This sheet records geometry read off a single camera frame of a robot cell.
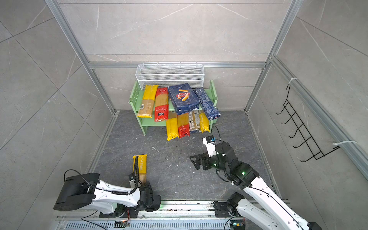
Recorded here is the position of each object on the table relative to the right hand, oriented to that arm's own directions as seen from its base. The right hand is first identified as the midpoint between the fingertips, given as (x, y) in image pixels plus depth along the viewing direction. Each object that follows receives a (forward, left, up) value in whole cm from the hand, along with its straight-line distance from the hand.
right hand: (197, 155), depth 71 cm
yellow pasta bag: (+26, +15, -7) cm, 31 cm away
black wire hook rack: (+5, -51, +9) cm, 52 cm away
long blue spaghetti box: (+24, -9, +8) cm, 27 cm away
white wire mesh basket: (+56, +20, +11) cm, 61 cm away
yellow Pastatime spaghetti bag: (+25, -7, -6) cm, 27 cm away
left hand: (-9, +31, -23) cm, 40 cm away
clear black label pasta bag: (+31, 0, -6) cm, 32 cm away
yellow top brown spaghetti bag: (+25, +28, +9) cm, 39 cm away
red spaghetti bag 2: (+28, +7, -6) cm, 30 cm away
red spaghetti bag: (+29, +19, +8) cm, 36 cm away
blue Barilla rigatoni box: (+31, +7, +11) cm, 34 cm away
